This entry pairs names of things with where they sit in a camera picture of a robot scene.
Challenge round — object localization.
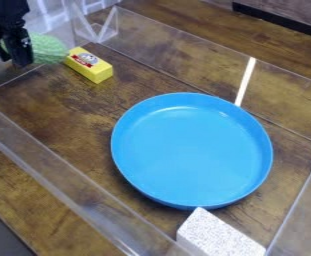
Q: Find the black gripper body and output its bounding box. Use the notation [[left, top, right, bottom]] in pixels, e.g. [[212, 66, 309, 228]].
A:
[[0, 0, 30, 31]]

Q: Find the green bumpy toy gourd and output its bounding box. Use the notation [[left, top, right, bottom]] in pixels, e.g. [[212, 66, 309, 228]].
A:
[[2, 33, 70, 64]]

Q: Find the yellow butter block toy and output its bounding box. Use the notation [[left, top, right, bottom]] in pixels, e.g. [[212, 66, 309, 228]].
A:
[[65, 47, 114, 84]]

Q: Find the blue round tray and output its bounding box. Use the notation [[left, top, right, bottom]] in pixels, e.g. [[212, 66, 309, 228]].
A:
[[112, 92, 275, 210]]

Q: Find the white speckled foam block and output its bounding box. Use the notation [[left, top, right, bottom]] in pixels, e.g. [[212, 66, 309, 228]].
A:
[[177, 207, 267, 256]]

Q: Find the clear acrylic enclosure wall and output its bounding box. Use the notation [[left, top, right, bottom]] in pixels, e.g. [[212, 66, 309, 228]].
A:
[[0, 0, 311, 256]]

